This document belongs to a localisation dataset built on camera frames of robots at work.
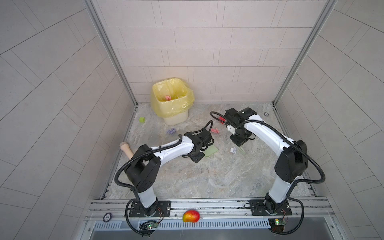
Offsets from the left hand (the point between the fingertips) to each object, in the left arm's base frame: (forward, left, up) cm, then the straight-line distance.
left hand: (198, 155), depth 86 cm
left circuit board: (-33, +22, 0) cm, 40 cm away
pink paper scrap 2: (+18, -10, -3) cm, 21 cm away
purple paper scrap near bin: (+17, +19, -2) cm, 25 cm away
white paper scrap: (+4, -21, -2) cm, 22 cm away
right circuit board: (-32, -37, -3) cm, 49 cm away
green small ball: (+27, +41, -2) cm, 49 cm away
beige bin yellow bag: (+25, +16, +21) cm, 36 cm away
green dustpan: (-3, -6, +14) cm, 15 cm away
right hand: (+4, -22, +8) cm, 24 cm away
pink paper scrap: (+37, +21, +10) cm, 44 cm away
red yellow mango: (-30, +3, +2) cm, 30 cm away
